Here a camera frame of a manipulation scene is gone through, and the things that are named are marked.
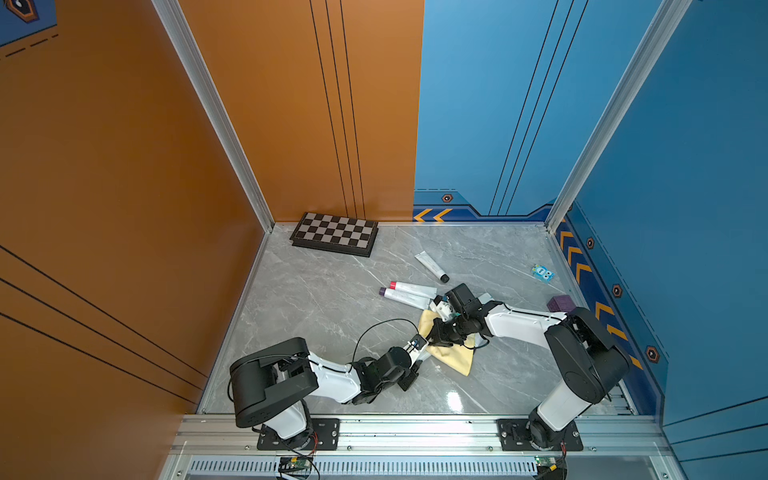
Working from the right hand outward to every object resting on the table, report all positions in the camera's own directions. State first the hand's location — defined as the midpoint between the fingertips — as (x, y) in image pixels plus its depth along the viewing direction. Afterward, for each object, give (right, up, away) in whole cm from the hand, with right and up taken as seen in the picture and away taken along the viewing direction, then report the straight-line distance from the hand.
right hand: (426, 342), depth 87 cm
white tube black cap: (+2, +23, +21) cm, 31 cm away
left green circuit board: (-33, -25, -15) cm, 44 cm away
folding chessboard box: (-32, +34, +26) cm, 53 cm away
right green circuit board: (+28, -25, -15) cm, 40 cm away
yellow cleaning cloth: (+8, -3, -4) cm, 10 cm away
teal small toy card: (+43, +19, +16) cm, 49 cm away
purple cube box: (+42, +11, +4) cm, 44 cm away
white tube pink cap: (+1, +13, +12) cm, 18 cm away
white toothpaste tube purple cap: (-2, 0, -12) cm, 12 cm away
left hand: (-2, -4, -1) cm, 5 cm away
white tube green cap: (+22, +11, +12) cm, 27 cm away
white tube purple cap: (-5, +11, +9) cm, 16 cm away
